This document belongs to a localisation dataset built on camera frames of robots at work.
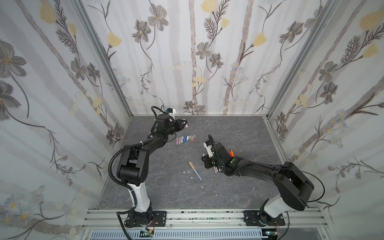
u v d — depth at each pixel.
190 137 1.07
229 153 0.98
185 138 1.05
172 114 0.86
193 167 0.92
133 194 0.55
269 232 0.72
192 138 1.06
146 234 0.72
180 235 0.70
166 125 0.75
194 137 1.06
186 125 0.91
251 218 0.74
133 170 0.50
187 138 1.05
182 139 1.05
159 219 0.74
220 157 0.67
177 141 1.04
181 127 0.84
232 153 0.98
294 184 0.46
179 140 1.04
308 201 0.46
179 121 0.84
